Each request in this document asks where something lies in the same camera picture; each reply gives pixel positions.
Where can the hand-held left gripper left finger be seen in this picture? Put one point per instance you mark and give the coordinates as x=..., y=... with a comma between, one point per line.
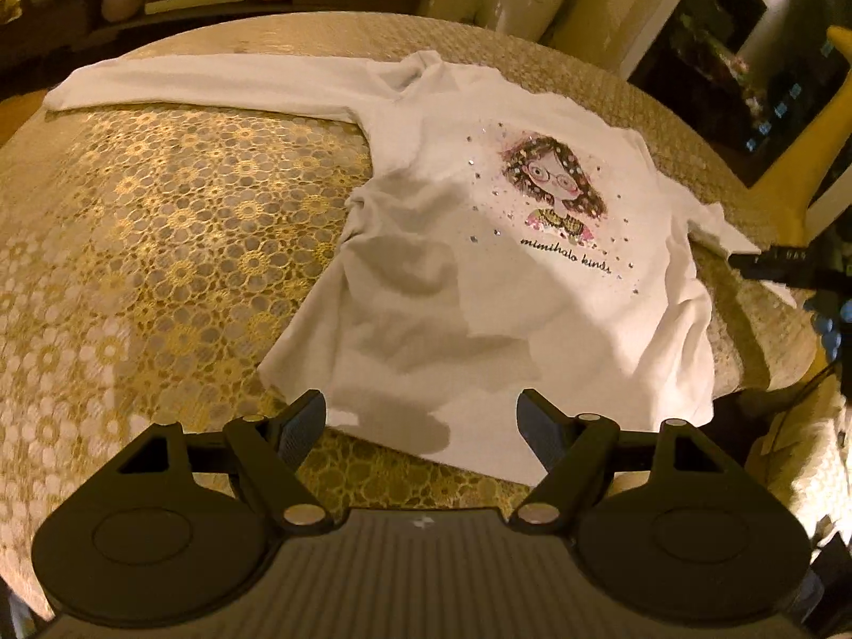
x=299, y=429

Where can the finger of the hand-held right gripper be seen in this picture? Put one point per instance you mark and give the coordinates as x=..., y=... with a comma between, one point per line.
x=772, y=265

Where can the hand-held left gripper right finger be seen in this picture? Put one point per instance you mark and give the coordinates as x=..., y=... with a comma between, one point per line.
x=546, y=429

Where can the white printed sweatshirt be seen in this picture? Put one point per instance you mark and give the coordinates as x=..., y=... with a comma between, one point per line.
x=466, y=293

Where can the person's right hand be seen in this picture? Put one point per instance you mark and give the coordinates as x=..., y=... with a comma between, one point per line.
x=835, y=333

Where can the dark glass door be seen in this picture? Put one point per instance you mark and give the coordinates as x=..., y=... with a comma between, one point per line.
x=719, y=46

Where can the gold lace tablecloth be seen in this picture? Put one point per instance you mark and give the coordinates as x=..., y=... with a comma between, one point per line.
x=166, y=246

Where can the white book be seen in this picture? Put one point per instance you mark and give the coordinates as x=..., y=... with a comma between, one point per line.
x=193, y=1

